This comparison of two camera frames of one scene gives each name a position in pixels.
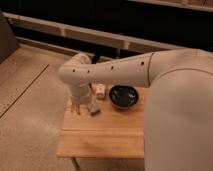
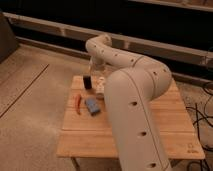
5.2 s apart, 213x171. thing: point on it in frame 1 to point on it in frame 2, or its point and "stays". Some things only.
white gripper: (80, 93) to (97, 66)
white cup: (100, 91) stays
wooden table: (114, 133) stays
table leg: (75, 163) stays
